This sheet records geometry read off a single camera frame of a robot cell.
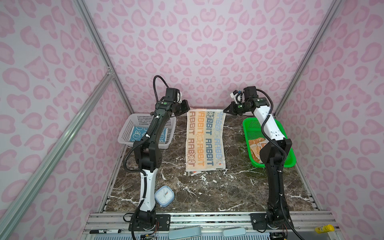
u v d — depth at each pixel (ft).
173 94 2.42
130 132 3.43
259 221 2.42
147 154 1.87
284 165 2.07
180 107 2.63
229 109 2.80
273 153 2.03
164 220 2.42
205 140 3.39
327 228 2.10
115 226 2.41
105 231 2.31
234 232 2.27
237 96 2.71
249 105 2.32
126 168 1.63
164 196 2.58
